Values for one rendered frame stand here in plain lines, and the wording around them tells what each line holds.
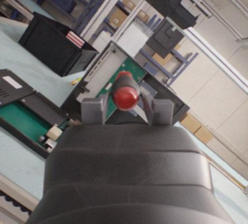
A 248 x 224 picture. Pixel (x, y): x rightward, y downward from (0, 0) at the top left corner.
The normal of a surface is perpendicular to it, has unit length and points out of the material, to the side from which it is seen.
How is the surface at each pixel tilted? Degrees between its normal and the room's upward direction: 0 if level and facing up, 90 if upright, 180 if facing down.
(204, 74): 90
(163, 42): 98
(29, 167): 0
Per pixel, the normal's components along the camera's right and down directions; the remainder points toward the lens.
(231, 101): -0.05, 0.25
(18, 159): 0.64, -0.74
